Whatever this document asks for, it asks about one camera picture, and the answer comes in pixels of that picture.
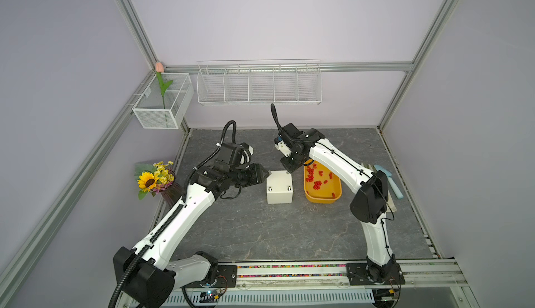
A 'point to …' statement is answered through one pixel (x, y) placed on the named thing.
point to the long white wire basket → (259, 82)
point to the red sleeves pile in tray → (317, 184)
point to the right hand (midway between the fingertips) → (289, 163)
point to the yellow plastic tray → (324, 194)
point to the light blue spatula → (393, 186)
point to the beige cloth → (390, 203)
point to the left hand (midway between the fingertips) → (265, 177)
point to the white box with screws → (279, 187)
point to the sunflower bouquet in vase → (158, 178)
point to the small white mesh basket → (149, 109)
